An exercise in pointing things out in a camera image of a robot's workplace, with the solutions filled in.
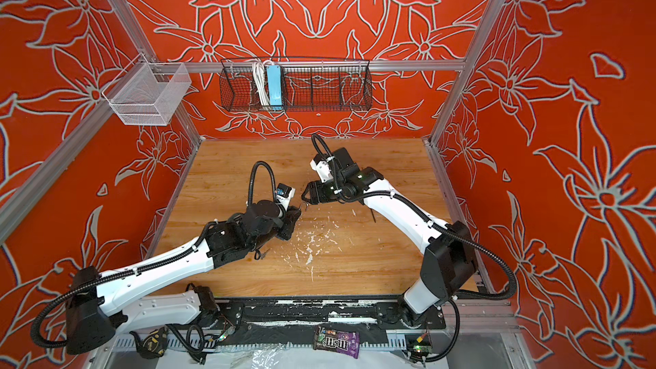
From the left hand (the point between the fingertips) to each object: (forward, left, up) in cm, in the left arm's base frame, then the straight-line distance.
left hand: (297, 209), depth 74 cm
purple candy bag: (-30, -16, -17) cm, 38 cm away
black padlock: (0, -2, +2) cm, 3 cm away
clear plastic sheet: (-35, +6, -19) cm, 40 cm away
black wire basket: (+50, -11, +10) cm, 52 cm away
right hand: (+5, -2, 0) cm, 5 cm away
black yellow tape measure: (-34, +36, -17) cm, 53 cm away
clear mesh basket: (+38, +59, +13) cm, 71 cm away
